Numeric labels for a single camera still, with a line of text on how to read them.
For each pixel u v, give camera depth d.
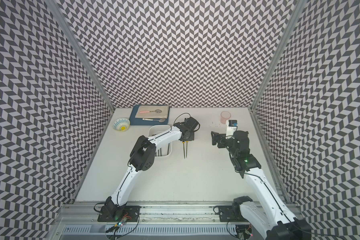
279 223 0.39
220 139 0.70
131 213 0.72
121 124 1.08
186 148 0.97
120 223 0.68
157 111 1.19
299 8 0.68
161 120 1.11
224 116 1.05
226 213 0.74
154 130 0.99
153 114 1.13
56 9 0.72
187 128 0.78
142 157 0.59
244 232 0.68
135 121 1.11
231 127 0.65
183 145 0.99
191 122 0.81
